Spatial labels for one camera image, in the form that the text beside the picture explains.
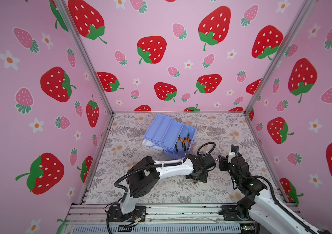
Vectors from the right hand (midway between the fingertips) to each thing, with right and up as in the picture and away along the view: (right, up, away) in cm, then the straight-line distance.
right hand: (222, 155), depth 82 cm
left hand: (-11, -13, 0) cm, 18 cm away
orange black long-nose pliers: (-19, +8, +20) cm, 29 cm away
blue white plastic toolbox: (-35, +11, +10) cm, 38 cm away
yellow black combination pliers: (-22, +7, +21) cm, 31 cm away
